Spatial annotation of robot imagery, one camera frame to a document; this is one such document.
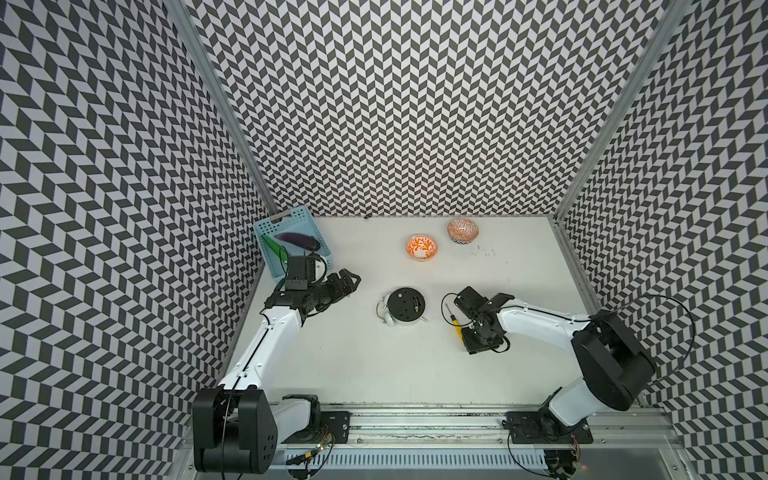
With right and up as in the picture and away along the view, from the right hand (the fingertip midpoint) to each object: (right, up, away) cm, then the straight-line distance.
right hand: (476, 352), depth 86 cm
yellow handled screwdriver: (-7, +10, -6) cm, 13 cm away
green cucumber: (-67, +29, +25) cm, 77 cm away
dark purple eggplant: (-60, +33, +26) cm, 73 cm away
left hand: (-37, +19, -3) cm, 42 cm away
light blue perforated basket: (-62, +41, +30) cm, 80 cm away
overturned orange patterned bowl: (+2, +36, +26) cm, 45 cm away
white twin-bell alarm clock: (-22, +13, +3) cm, 26 cm away
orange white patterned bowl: (-14, +30, +22) cm, 40 cm away
